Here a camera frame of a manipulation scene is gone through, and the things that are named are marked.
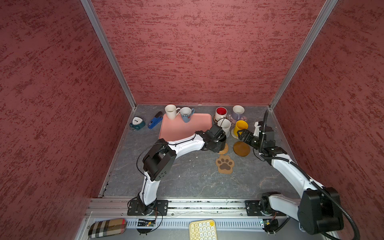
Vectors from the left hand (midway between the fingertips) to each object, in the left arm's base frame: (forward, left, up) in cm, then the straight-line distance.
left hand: (216, 148), depth 90 cm
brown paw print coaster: (-8, -5, -6) cm, 11 cm away
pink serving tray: (+20, +28, -8) cm, 35 cm away
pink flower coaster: (+26, -15, -5) cm, 30 cm away
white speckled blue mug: (+26, +20, +4) cm, 33 cm away
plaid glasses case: (-40, +53, -2) cm, 66 cm away
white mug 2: (+18, -8, +1) cm, 20 cm away
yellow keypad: (-40, +8, -3) cm, 41 cm away
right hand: (+4, -14, +8) cm, 16 cm away
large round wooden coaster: (+2, -17, -4) cm, 17 cm away
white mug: (+28, +31, +3) cm, 42 cm away
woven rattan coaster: (+1, -6, -5) cm, 8 cm away
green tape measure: (+20, +55, -2) cm, 59 cm away
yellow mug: (+17, -17, +2) cm, 25 cm away
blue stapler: (+26, +42, -3) cm, 50 cm away
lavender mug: (+30, -18, +1) cm, 35 cm away
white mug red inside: (+30, -5, 0) cm, 30 cm away
